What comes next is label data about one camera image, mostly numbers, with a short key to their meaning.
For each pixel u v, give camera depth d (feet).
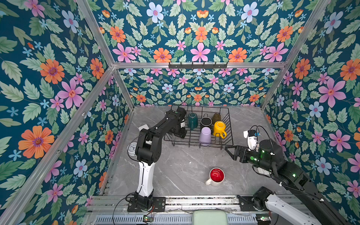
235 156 1.88
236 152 1.85
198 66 3.03
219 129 3.04
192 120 3.15
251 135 1.92
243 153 1.83
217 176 2.68
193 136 3.28
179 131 2.82
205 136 2.89
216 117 3.33
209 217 2.21
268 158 1.58
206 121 3.16
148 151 1.79
